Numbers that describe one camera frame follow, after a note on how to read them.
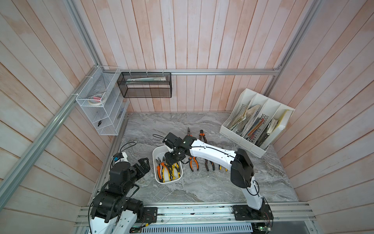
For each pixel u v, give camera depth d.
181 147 0.60
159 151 0.92
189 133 1.07
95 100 0.74
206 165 0.90
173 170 0.88
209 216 0.73
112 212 0.43
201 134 1.06
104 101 0.73
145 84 1.03
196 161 0.92
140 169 0.60
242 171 0.49
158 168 0.88
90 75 0.81
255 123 1.03
